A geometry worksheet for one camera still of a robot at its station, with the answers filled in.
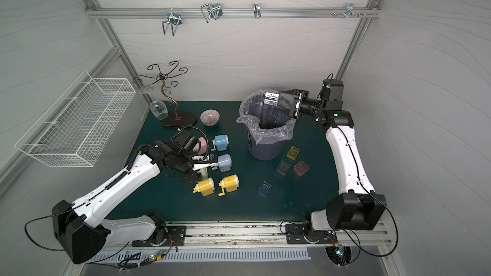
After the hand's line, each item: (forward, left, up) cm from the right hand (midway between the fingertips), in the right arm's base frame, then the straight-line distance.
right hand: (276, 95), depth 67 cm
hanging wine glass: (+9, +54, -17) cm, 57 cm away
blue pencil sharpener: (-11, +21, -33) cm, 41 cm away
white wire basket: (-12, +73, -8) cm, 74 cm away
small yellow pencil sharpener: (-23, +28, -32) cm, 48 cm away
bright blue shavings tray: (-19, +2, -41) cm, 45 cm away
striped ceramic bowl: (+21, +35, -38) cm, 56 cm away
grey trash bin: (-1, +2, -38) cm, 38 cm away
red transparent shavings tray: (-8, -15, -40) cm, 44 cm away
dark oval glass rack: (+19, +52, -38) cm, 67 cm away
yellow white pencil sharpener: (-21, +18, -33) cm, 43 cm away
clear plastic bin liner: (+11, +3, -28) cm, 30 cm away
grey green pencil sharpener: (-21, +26, -22) cm, 40 cm away
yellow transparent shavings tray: (0, -12, -41) cm, 43 cm away
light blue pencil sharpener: (0, +25, -32) cm, 40 cm away
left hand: (-18, +30, -25) cm, 43 cm away
